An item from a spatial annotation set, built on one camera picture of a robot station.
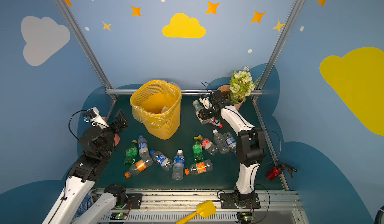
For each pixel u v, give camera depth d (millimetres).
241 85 911
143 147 883
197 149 883
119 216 708
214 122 1027
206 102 826
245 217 715
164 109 1019
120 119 599
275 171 752
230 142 908
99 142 471
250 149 508
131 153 882
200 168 802
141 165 818
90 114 522
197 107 959
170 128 843
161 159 835
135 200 751
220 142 911
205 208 718
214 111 713
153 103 981
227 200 749
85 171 459
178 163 820
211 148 926
